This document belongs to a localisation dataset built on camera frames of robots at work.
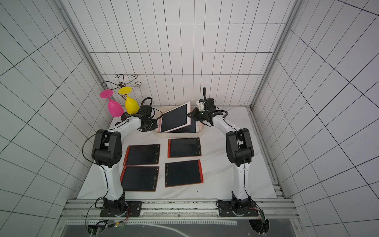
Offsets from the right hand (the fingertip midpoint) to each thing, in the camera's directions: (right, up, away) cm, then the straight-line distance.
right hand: (190, 111), depth 96 cm
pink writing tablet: (+2, -12, +10) cm, 16 cm away
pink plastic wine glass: (-50, 0, -1) cm, 50 cm away
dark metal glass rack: (-40, +9, -13) cm, 43 cm away
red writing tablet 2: (-5, -38, -9) cm, 39 cm away
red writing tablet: (-5, -25, +4) cm, 26 cm away
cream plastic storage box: (-19, +1, -3) cm, 20 cm away
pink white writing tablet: (-10, -5, -3) cm, 12 cm away
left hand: (-26, -12, +4) cm, 29 cm away
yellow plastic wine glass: (-36, +3, -9) cm, 37 cm away
